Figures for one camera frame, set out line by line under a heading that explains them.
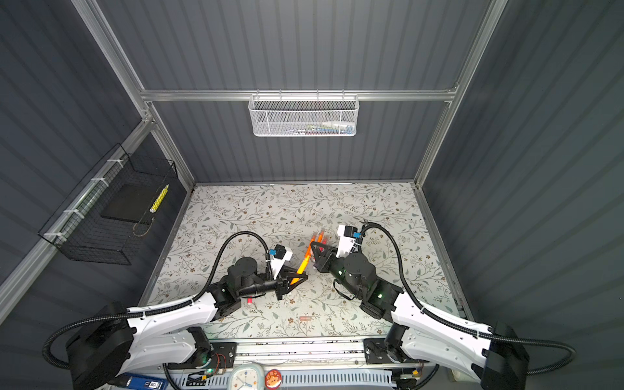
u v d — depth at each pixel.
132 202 0.74
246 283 0.62
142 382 0.67
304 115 1.24
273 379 0.69
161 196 0.79
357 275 0.53
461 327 0.44
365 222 1.05
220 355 0.72
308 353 0.75
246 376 0.68
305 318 0.80
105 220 0.72
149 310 0.48
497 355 0.41
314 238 1.01
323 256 0.63
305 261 0.71
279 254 0.66
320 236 1.01
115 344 0.41
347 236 0.64
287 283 0.67
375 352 0.73
